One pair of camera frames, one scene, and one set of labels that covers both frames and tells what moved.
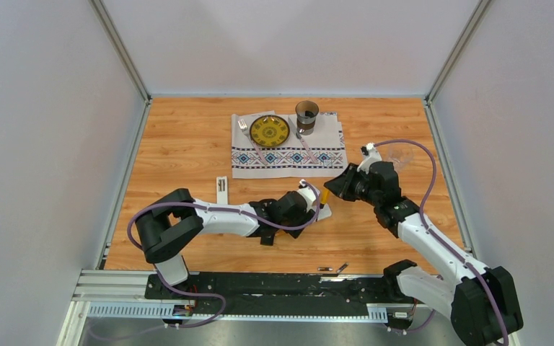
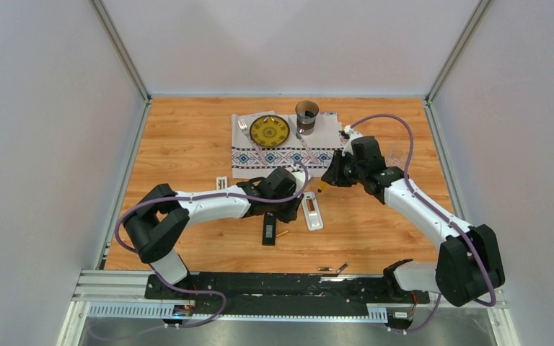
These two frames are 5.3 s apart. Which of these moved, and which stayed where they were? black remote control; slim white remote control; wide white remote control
Moved: wide white remote control
Stayed: slim white remote control; black remote control
